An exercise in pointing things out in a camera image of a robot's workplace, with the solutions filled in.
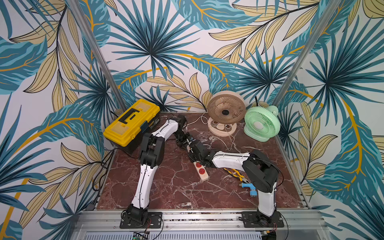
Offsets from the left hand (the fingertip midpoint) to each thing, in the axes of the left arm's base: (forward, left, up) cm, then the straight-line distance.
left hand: (191, 147), depth 97 cm
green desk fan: (+5, -40, +19) cm, 45 cm away
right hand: (-3, +1, +1) cm, 4 cm away
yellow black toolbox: (+2, +38, +13) cm, 41 cm away
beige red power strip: (-16, -6, -1) cm, 17 cm away
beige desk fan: (+13, -20, +22) cm, 32 cm away
